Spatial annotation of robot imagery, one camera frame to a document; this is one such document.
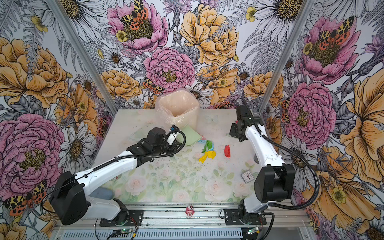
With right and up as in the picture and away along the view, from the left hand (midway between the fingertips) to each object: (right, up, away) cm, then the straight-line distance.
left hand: (178, 147), depth 82 cm
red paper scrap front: (+30, -5, +17) cm, 35 cm away
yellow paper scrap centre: (+19, -7, +15) cm, 25 cm away
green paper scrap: (+18, -1, +18) cm, 25 cm away
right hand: (+32, +5, +2) cm, 33 cm away
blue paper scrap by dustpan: (+15, +1, +20) cm, 25 cm away
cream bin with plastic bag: (-3, +23, +23) cm, 33 cm away
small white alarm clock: (+38, -17, +4) cm, 42 cm away
